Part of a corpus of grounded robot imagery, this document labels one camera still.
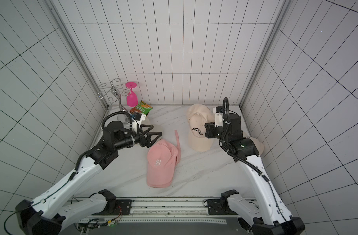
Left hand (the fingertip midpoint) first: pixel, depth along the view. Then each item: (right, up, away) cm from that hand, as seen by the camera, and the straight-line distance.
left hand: (155, 133), depth 69 cm
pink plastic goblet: (-23, +20, +34) cm, 46 cm away
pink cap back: (+2, -16, +13) cm, 20 cm away
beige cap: (+21, +9, +3) cm, 23 cm away
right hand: (+25, +5, +3) cm, 26 cm away
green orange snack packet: (-17, +15, +38) cm, 44 cm away
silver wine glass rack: (-28, +24, +23) cm, 44 cm away
